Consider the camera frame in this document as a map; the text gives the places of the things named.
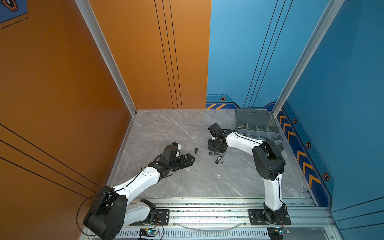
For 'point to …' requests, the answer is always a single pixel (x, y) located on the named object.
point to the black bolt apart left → (196, 150)
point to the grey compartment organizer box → (260, 124)
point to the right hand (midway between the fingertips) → (210, 146)
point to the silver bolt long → (222, 155)
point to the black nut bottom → (216, 161)
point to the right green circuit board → (276, 233)
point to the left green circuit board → (148, 232)
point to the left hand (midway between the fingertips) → (190, 159)
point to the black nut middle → (210, 153)
